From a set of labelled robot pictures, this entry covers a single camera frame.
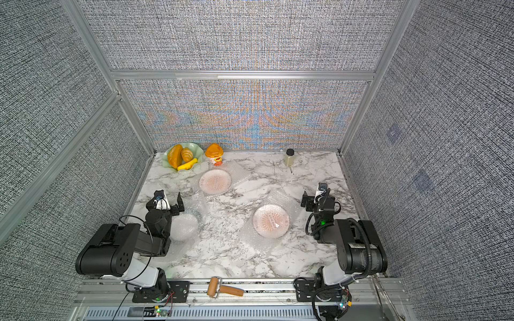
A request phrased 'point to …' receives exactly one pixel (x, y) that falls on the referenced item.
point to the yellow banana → (188, 165)
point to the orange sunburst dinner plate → (271, 221)
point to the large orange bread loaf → (175, 156)
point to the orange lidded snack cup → (215, 152)
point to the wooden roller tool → (215, 287)
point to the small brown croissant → (187, 154)
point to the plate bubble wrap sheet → (239, 177)
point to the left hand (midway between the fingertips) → (171, 192)
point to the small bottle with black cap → (290, 158)
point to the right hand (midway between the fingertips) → (316, 187)
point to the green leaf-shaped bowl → (197, 152)
